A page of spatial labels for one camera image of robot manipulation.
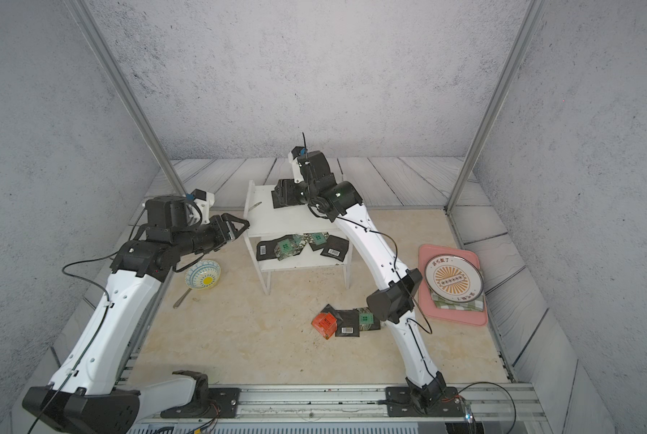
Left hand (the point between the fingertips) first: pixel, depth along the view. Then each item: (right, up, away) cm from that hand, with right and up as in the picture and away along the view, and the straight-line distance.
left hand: (248, 226), depth 69 cm
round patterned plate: (+65, -18, +27) cm, 72 cm away
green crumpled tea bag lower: (+8, -7, +17) cm, 20 cm away
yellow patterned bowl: (-25, -17, +29) cm, 43 cm away
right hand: (+7, +11, +7) cm, 15 cm away
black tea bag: (+27, -32, +18) cm, 45 cm away
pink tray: (+58, -10, +34) cm, 68 cm away
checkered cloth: (+68, -26, +20) cm, 76 cm away
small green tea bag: (+16, -5, +21) cm, 27 cm away
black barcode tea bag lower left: (0, -7, +18) cm, 19 cm away
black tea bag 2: (+20, -27, +22) cm, 40 cm away
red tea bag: (+19, -31, +18) cm, 41 cm away
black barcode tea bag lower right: (+22, -7, +18) cm, 29 cm away
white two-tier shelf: (+2, +2, +6) cm, 7 cm away
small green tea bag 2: (+32, -29, +18) cm, 47 cm away
